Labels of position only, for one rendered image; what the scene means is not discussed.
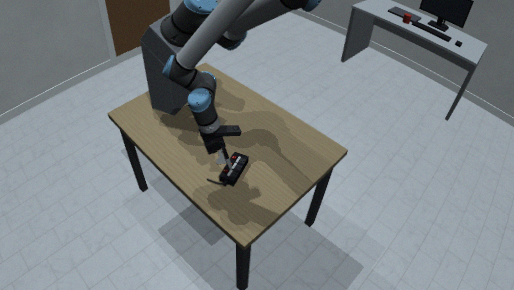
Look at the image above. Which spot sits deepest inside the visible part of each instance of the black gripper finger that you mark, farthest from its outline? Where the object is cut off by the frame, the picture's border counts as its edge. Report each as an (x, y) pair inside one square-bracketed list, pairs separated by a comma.
[(223, 159)]

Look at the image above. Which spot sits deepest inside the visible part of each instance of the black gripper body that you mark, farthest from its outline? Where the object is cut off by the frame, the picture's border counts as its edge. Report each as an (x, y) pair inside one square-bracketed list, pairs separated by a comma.
[(212, 143)]

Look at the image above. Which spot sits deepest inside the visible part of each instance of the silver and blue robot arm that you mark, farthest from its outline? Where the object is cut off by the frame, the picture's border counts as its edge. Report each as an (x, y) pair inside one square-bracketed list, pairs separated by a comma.
[(210, 24)]

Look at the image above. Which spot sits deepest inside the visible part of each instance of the black power strip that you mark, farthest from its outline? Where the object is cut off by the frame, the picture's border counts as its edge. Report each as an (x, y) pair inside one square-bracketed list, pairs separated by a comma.
[(239, 162)]

